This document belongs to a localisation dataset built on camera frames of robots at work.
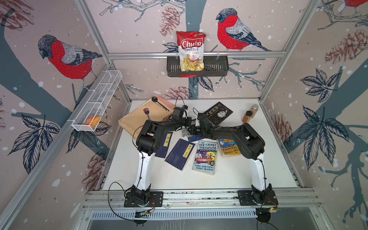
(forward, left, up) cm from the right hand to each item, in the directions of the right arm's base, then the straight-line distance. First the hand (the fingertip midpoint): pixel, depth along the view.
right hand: (188, 130), depth 101 cm
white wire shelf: (+15, +52, +30) cm, 62 cm away
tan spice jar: (+14, -48, +9) cm, 51 cm away
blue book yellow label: (-6, -4, -1) cm, 7 cm away
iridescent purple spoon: (+16, +34, +1) cm, 38 cm away
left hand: (+9, -4, +2) cm, 10 cm away
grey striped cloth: (-4, +2, +4) cm, 6 cm away
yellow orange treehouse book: (-14, -26, +3) cm, 30 cm away
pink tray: (+27, +21, +1) cm, 35 cm away
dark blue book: (-14, +16, 0) cm, 21 cm away
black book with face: (+17, -23, 0) cm, 28 cm away
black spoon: (+30, +30, +1) cm, 43 cm away
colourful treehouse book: (-21, -11, +1) cm, 24 cm away
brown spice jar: (+9, -42, +6) cm, 44 cm away
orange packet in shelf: (-19, +43, +34) cm, 58 cm away
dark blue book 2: (-20, +5, 0) cm, 20 cm away
